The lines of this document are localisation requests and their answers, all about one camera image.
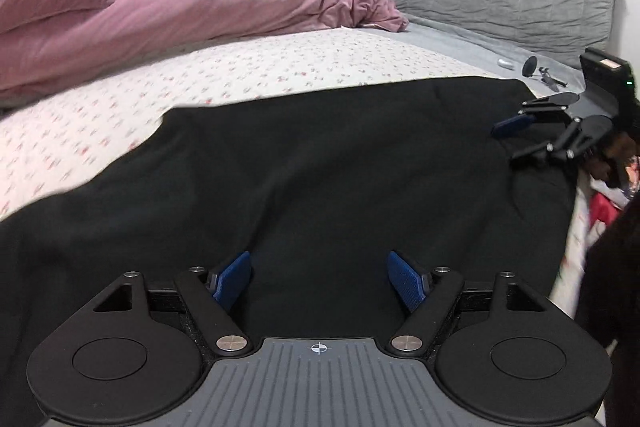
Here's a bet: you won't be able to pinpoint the cherry-print bedsheet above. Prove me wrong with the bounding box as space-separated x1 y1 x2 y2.
0 27 543 223

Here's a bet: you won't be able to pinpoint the black pants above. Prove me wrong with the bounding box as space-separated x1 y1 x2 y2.
0 76 581 427

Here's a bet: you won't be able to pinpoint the pink duvet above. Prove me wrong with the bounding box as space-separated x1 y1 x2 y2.
0 0 410 104

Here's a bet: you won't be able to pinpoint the grey bed sheet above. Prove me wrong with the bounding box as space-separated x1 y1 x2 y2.
370 13 591 100

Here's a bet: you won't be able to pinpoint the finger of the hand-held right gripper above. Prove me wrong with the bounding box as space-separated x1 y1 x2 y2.
491 91 582 138
509 114 615 168

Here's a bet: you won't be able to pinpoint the small black tool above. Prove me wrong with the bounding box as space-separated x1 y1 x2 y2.
532 66 569 89

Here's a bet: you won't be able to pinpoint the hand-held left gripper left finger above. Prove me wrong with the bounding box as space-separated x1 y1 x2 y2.
92 251 254 355

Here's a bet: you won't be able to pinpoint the red white printed cloth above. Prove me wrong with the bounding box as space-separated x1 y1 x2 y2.
549 154 640 323

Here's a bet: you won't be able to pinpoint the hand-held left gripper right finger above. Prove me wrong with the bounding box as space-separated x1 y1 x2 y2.
387 250 551 355

